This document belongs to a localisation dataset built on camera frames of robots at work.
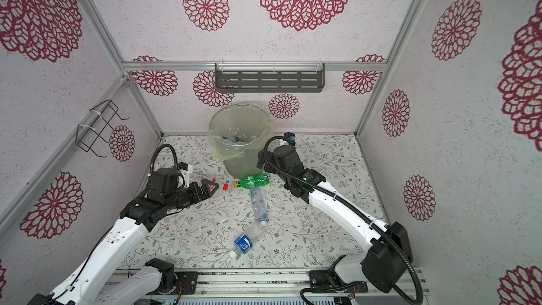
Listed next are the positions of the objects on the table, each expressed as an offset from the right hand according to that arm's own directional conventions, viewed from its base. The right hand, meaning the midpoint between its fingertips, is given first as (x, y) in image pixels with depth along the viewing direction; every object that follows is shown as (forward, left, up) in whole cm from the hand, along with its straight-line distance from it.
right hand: (267, 153), depth 77 cm
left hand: (-11, +20, -8) cm, 24 cm away
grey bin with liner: (+3, +11, -8) cm, 14 cm away
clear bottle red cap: (+2, +21, -27) cm, 34 cm away
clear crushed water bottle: (-8, +4, -27) cm, 28 cm away
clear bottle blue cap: (+19, +16, -10) cm, 27 cm away
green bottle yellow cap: (+3, +4, -23) cm, 24 cm away
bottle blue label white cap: (-25, +8, -21) cm, 34 cm away
